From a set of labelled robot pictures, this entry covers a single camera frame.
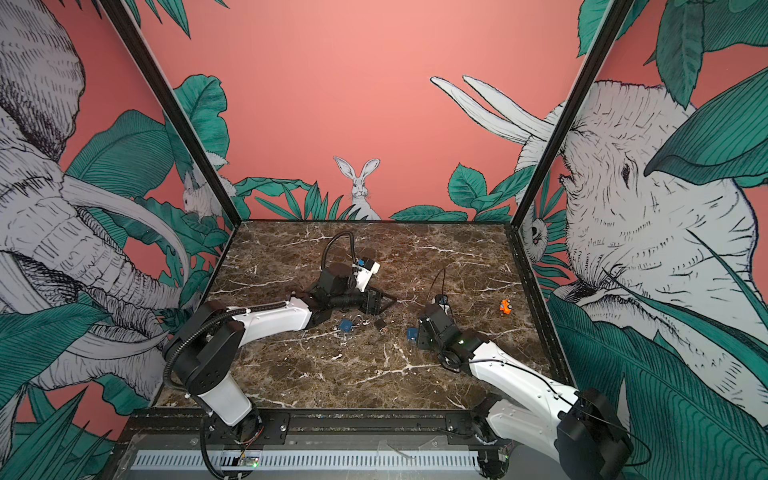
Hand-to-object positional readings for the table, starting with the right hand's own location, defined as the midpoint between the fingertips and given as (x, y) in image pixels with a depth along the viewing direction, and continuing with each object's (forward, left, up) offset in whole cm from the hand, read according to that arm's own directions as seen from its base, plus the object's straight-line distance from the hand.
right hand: (421, 329), depth 84 cm
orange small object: (+11, -28, -7) cm, 31 cm away
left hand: (+8, +9, +7) cm, 13 cm away
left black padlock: (+5, +13, -7) cm, 15 cm away
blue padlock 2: (+2, +2, -7) cm, 8 cm away
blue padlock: (+4, +23, -7) cm, 25 cm away
